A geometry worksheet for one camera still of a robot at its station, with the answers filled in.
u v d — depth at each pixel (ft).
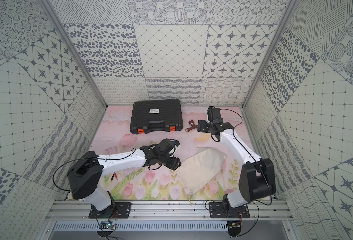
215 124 2.12
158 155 2.16
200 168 2.84
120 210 2.40
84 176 1.45
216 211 2.38
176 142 2.58
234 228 2.36
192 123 3.52
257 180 1.40
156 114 3.52
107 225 2.30
